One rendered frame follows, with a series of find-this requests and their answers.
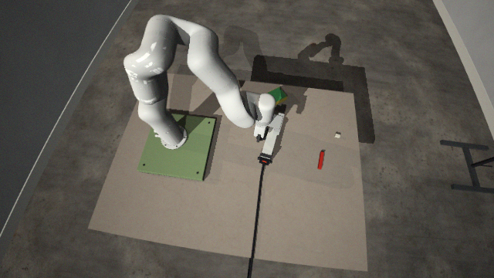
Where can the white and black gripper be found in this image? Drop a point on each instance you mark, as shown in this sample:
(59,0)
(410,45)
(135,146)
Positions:
(259,132)

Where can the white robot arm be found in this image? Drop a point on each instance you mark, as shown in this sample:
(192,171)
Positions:
(156,55)

